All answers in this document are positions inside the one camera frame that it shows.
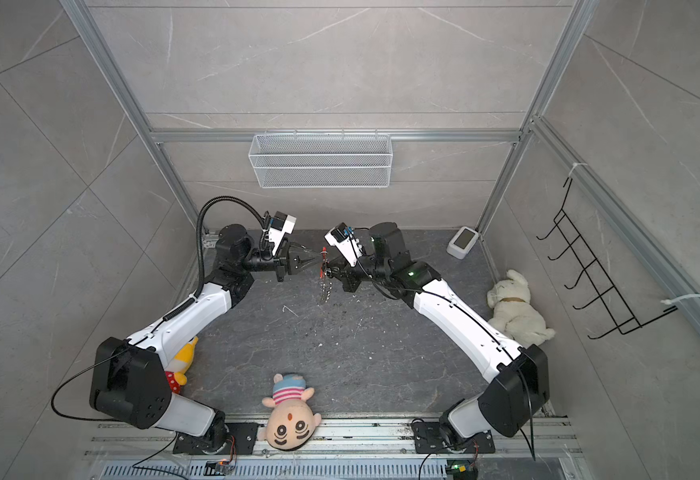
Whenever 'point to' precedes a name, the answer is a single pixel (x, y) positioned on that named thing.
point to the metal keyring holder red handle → (325, 263)
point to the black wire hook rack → (614, 310)
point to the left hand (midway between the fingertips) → (322, 255)
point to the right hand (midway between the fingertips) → (326, 265)
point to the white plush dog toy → (515, 316)
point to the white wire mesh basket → (321, 161)
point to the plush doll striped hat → (290, 421)
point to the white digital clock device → (461, 242)
